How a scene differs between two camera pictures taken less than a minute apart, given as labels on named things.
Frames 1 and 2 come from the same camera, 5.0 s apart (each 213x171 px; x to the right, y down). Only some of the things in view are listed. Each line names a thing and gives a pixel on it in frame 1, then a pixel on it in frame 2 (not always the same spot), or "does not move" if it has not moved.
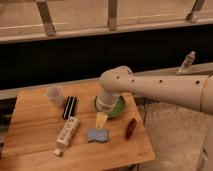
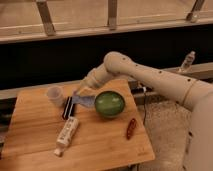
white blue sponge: [97, 135] to [87, 100]
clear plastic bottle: [188, 60] does not move
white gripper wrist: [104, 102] to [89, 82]
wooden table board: [78, 126] does not move
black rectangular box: [70, 107] does not move
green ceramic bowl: [111, 105] does not move
